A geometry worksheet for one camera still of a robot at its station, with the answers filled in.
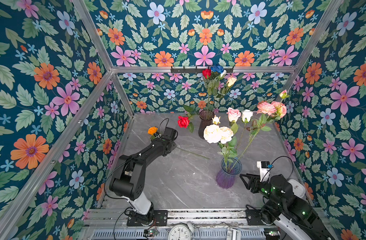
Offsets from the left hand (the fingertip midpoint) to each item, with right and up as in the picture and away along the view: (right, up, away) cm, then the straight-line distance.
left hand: (173, 145), depth 94 cm
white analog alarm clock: (+8, -36, -27) cm, 46 cm away
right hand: (+39, -11, -23) cm, 46 cm away
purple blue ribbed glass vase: (+31, -16, -15) cm, 38 cm away
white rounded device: (+71, -23, -14) cm, 76 cm away
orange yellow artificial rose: (-16, +10, +11) cm, 21 cm away
